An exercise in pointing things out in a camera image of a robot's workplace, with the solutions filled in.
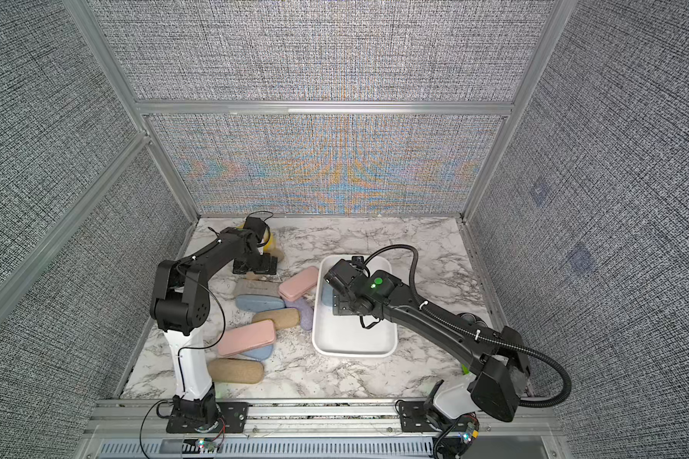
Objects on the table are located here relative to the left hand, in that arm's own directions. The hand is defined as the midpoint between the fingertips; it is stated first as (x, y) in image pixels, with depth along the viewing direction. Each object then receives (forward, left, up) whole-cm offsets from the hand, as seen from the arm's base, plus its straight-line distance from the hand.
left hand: (265, 267), depth 99 cm
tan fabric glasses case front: (-33, +4, -1) cm, 34 cm away
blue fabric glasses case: (-14, +2, 0) cm, 14 cm away
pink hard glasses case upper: (-7, -12, -1) cm, 14 cm away
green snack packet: (-35, -60, -4) cm, 70 cm away
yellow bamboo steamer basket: (+23, +15, -5) cm, 28 cm away
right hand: (-20, -28, +13) cm, 37 cm away
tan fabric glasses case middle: (-20, -9, +1) cm, 22 cm away
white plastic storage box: (-24, -27, -4) cm, 36 cm away
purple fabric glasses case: (-17, -15, -1) cm, 22 cm away
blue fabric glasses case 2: (-29, -2, -1) cm, 29 cm away
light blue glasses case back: (-10, -21, -4) cm, 24 cm away
